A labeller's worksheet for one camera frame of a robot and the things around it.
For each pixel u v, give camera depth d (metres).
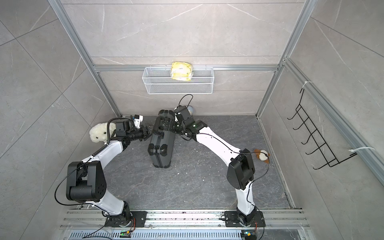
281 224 0.73
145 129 0.78
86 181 0.49
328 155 0.61
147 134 0.78
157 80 1.01
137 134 0.77
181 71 0.85
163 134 0.82
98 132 0.87
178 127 0.69
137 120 0.82
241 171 0.48
